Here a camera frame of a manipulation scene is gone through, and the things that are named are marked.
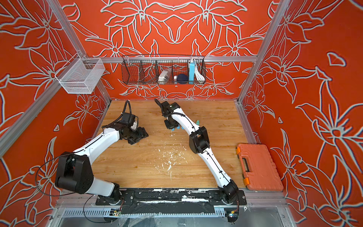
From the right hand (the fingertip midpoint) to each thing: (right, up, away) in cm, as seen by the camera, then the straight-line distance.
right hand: (169, 126), depth 99 cm
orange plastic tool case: (+52, -23, -22) cm, 61 cm away
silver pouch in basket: (-3, +34, -8) cm, 35 cm away
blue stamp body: (+6, 0, -5) cm, 8 cm away
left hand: (-15, -4, -12) cm, 19 cm away
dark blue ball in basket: (+9, +34, -3) cm, 35 cm away
